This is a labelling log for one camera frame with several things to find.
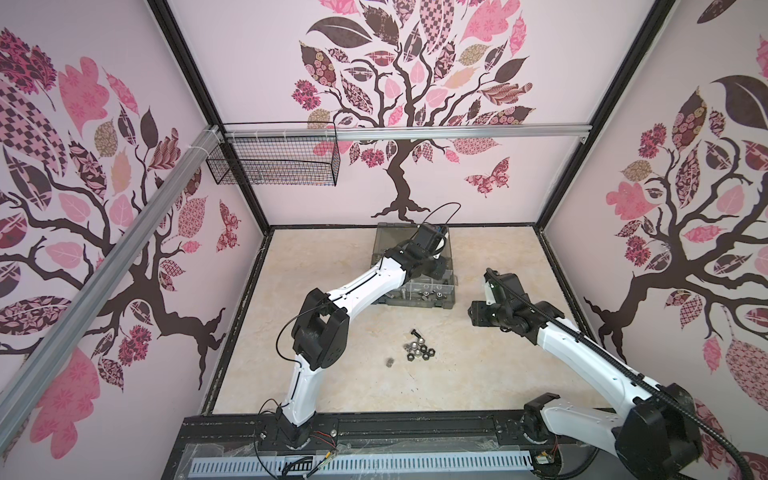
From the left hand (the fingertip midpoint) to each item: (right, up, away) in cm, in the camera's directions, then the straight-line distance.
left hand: (439, 266), depth 89 cm
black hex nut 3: (-5, -27, -2) cm, 27 cm away
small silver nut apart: (-15, -28, -4) cm, 32 cm away
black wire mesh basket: (-62, +42, +33) cm, 82 cm away
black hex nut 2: (-9, -27, -3) cm, 28 cm away
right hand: (+10, -12, -4) cm, 16 cm away
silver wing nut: (+1, -10, +9) cm, 14 cm away
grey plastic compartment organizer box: (-6, -9, +11) cm, 16 cm away
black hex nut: (-3, -26, -1) cm, 26 cm away
